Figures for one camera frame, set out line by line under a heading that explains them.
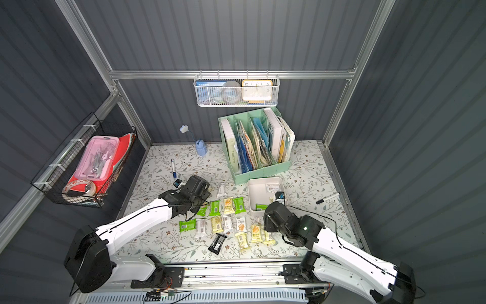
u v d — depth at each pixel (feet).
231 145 2.88
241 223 2.84
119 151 2.51
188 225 2.83
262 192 3.18
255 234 2.72
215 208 2.99
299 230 1.73
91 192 2.18
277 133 3.06
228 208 2.99
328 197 3.14
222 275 2.48
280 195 2.26
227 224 2.79
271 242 2.66
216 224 2.84
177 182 2.49
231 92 2.98
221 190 3.16
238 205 3.00
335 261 1.59
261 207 2.99
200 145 3.56
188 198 2.07
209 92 2.99
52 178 2.00
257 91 2.91
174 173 3.45
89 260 1.30
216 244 2.64
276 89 2.78
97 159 2.37
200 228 2.78
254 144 2.99
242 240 2.67
